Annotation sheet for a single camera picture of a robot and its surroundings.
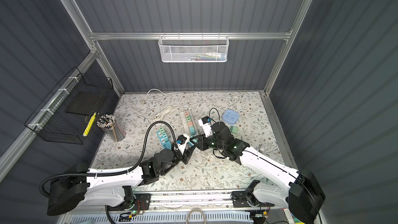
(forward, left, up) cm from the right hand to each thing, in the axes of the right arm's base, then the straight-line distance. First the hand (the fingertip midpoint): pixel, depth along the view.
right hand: (193, 141), depth 75 cm
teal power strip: (+5, +18, -16) cm, 24 cm away
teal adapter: (-2, +1, +1) cm, 3 cm away
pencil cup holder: (+11, +47, +1) cm, 48 cm away
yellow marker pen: (-2, +47, +11) cm, 48 cm away
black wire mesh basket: (+8, +60, +12) cm, 62 cm away
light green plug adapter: (+13, +20, -11) cm, 26 cm away
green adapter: (+21, +5, -11) cm, 24 cm away
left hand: (0, 0, -2) cm, 2 cm away
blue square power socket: (+26, -22, -16) cm, 38 cm away
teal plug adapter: (+8, +18, -11) cm, 22 cm away
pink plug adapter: (+25, +6, -11) cm, 28 cm away
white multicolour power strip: (+19, +7, -15) cm, 25 cm away
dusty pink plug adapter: (+17, +4, -11) cm, 21 cm away
